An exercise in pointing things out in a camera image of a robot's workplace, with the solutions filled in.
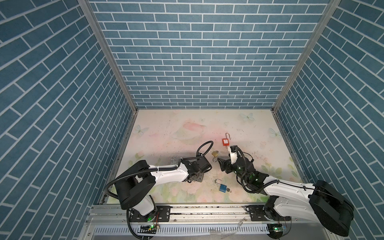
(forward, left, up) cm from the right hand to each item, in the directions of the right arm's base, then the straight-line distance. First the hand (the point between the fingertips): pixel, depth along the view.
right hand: (222, 155), depth 84 cm
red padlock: (+15, -4, -8) cm, 17 cm away
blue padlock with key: (-15, -1, -10) cm, 18 cm away
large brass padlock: (+6, +3, -10) cm, 12 cm away
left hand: (-9, +13, -10) cm, 18 cm away
